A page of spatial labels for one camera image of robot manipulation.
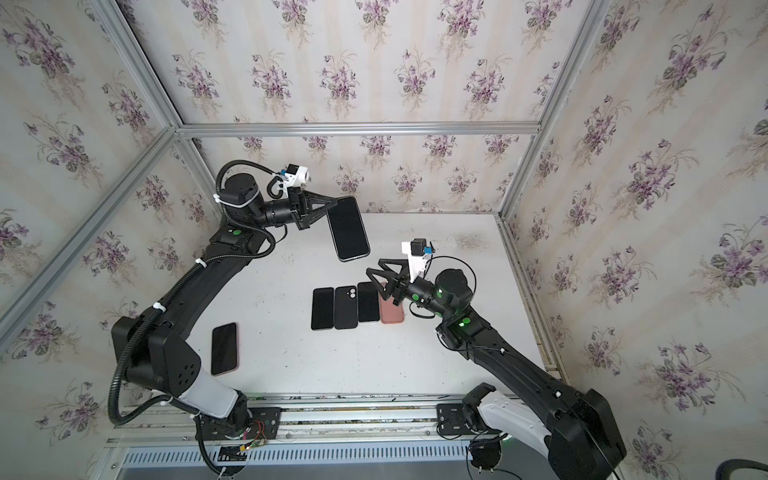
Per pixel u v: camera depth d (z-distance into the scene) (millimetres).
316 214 639
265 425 719
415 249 600
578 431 387
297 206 604
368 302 949
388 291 614
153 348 415
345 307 938
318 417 750
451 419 732
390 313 928
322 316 924
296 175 662
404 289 607
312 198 651
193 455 765
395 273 679
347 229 659
